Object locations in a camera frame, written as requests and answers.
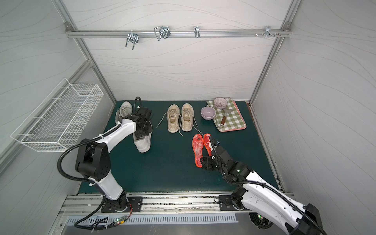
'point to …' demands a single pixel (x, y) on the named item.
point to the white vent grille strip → (149, 219)
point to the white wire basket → (53, 126)
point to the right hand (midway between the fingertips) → (206, 157)
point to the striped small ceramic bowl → (220, 102)
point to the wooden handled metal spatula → (226, 111)
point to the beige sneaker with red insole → (188, 118)
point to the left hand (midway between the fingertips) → (148, 131)
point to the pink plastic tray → (242, 117)
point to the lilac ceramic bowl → (208, 113)
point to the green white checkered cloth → (227, 118)
